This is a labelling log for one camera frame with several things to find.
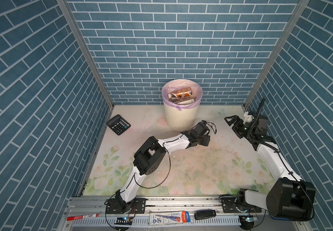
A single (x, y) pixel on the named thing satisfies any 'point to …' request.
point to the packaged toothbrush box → (169, 217)
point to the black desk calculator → (118, 124)
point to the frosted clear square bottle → (190, 101)
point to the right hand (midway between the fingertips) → (227, 120)
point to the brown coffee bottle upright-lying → (181, 94)
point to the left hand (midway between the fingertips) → (207, 139)
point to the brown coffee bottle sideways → (177, 99)
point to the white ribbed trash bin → (181, 121)
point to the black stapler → (204, 213)
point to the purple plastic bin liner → (175, 84)
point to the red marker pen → (83, 216)
